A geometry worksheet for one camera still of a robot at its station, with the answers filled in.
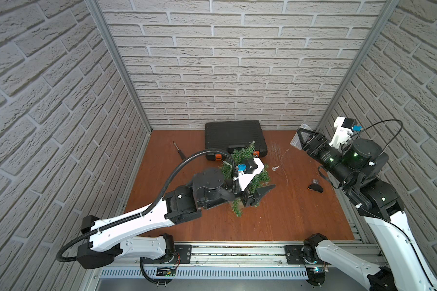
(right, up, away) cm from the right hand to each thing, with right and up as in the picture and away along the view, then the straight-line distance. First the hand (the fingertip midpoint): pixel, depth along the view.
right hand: (303, 132), depth 56 cm
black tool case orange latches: (-19, +3, +61) cm, 64 cm away
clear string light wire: (-4, -13, +16) cm, 22 cm away
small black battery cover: (+23, -26, +37) cm, 51 cm away
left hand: (-12, -13, -6) cm, 18 cm away
